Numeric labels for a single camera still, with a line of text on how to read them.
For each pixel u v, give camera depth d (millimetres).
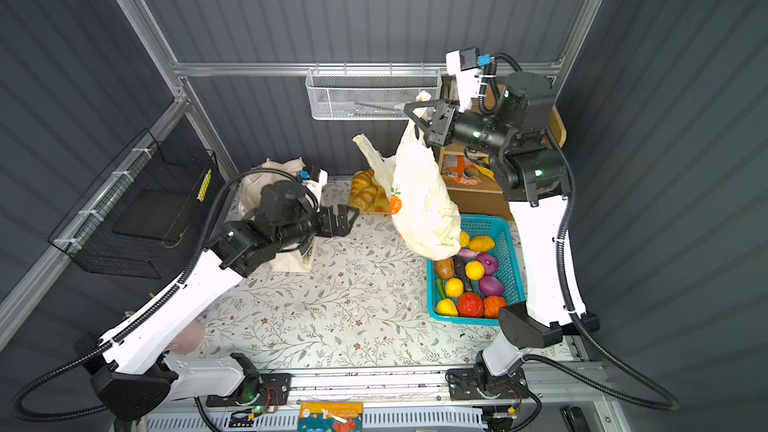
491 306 806
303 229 551
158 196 789
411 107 516
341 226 606
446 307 823
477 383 667
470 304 805
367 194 1107
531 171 382
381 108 937
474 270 867
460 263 912
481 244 957
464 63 436
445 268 899
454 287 861
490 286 846
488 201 965
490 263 889
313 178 587
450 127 445
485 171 960
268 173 586
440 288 886
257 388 701
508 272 860
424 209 582
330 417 696
